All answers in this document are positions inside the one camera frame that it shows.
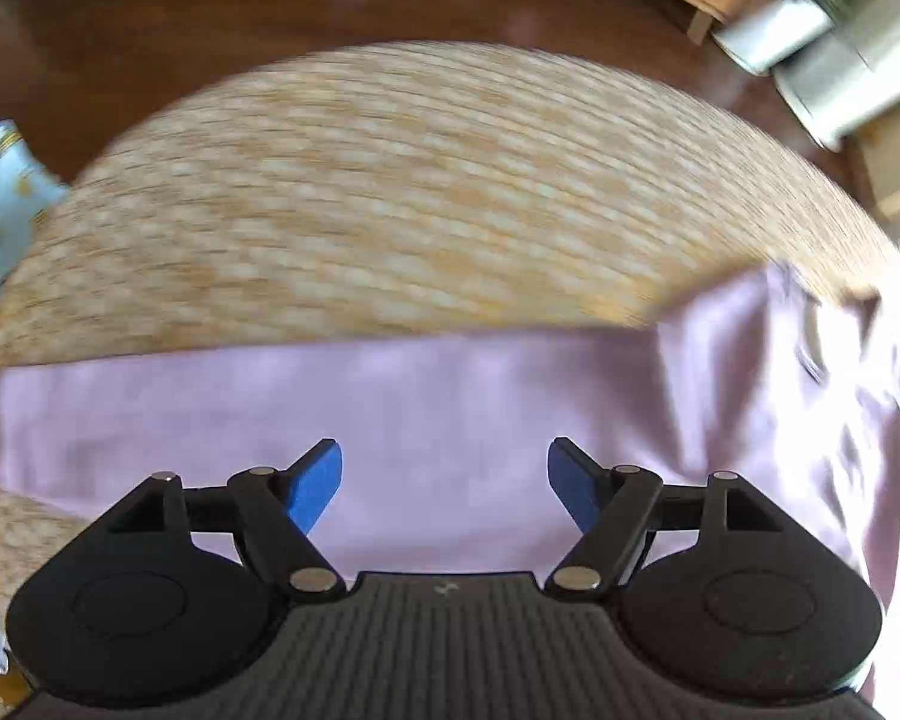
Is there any white standing air conditioner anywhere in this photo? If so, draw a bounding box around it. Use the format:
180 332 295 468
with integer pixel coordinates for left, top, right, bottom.
772 0 900 151

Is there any lilac t-shirt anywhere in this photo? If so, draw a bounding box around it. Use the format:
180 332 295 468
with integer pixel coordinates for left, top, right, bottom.
0 263 900 707

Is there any white plant pot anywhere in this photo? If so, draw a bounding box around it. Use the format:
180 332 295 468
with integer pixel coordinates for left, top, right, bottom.
713 0 834 76

